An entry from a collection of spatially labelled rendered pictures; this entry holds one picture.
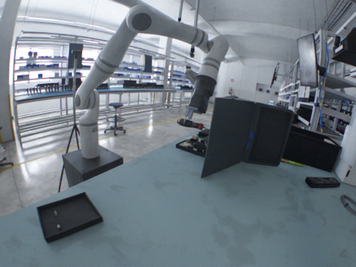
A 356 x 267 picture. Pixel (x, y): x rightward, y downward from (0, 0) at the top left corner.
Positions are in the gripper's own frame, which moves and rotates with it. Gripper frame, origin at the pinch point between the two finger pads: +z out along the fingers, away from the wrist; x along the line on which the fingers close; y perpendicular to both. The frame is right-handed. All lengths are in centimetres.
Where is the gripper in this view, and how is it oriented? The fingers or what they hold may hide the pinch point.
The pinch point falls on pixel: (185, 125)
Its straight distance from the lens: 56.1
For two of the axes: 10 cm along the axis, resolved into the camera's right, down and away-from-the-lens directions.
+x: 4.0, 2.1, 8.9
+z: -3.1, 9.5, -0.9
